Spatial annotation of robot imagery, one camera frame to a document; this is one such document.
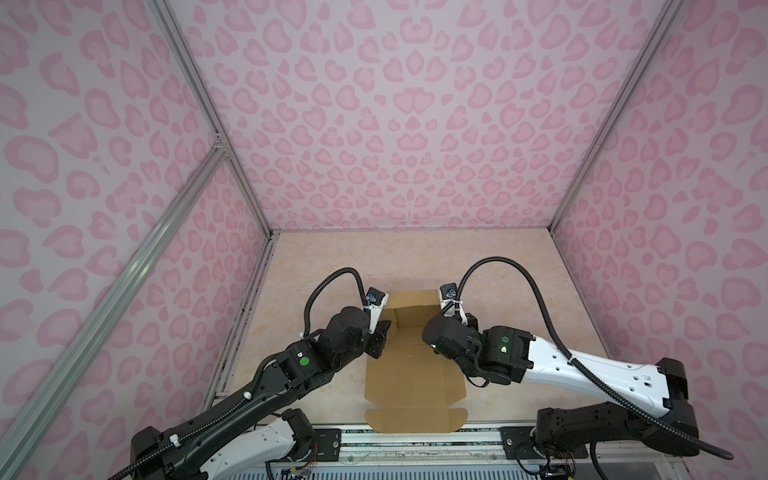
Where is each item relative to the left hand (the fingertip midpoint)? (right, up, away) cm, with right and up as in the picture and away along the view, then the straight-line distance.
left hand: (387, 316), depth 72 cm
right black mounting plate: (+32, -31, +2) cm, 45 cm away
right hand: (+12, -1, 0) cm, 12 cm away
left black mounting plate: (-15, -31, +2) cm, 34 cm away
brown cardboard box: (+6, -16, -4) cm, 17 cm away
